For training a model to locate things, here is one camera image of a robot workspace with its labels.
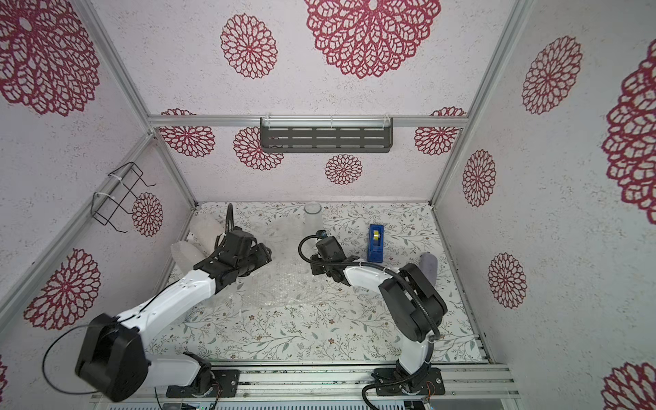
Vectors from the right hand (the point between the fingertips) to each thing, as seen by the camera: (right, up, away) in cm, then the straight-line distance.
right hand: (313, 257), depth 94 cm
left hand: (-15, +2, -8) cm, 17 cm away
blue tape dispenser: (+24, +5, +8) cm, 26 cm away
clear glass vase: (0, +15, +2) cm, 15 cm away
